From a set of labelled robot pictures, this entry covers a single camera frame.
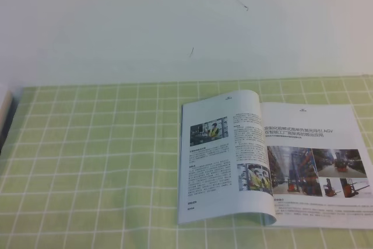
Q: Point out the white robotics magazine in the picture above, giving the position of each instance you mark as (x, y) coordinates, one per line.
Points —
(297, 165)

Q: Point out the green checkered tablecloth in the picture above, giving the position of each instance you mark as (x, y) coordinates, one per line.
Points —
(96, 167)

